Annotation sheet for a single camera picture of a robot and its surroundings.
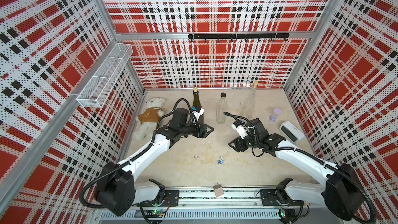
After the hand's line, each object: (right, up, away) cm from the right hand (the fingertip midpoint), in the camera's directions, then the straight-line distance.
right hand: (236, 141), depth 82 cm
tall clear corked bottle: (+9, +20, +10) cm, 24 cm away
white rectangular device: (+34, +4, +8) cm, 36 cm away
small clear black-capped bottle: (-6, +18, +18) cm, 26 cm away
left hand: (-14, +8, -3) cm, 17 cm away
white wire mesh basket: (-82, +27, +6) cm, 86 cm away
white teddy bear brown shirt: (-52, +11, +13) cm, 55 cm away
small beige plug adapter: (-10, -22, -7) cm, 25 cm away
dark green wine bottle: (-21, +22, -1) cm, 31 cm away
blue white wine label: (-7, -12, +4) cm, 14 cm away
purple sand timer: (+29, +16, +14) cm, 36 cm away
